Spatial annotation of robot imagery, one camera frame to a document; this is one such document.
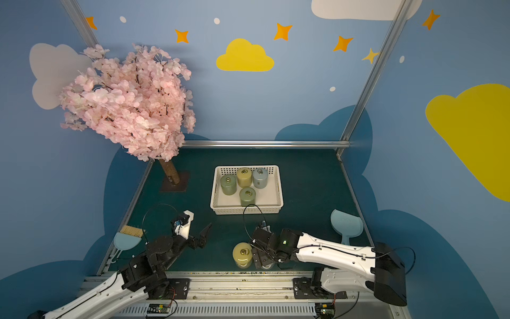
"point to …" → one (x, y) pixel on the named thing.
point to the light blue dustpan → (346, 224)
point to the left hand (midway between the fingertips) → (200, 217)
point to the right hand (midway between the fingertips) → (266, 252)
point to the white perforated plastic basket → (269, 200)
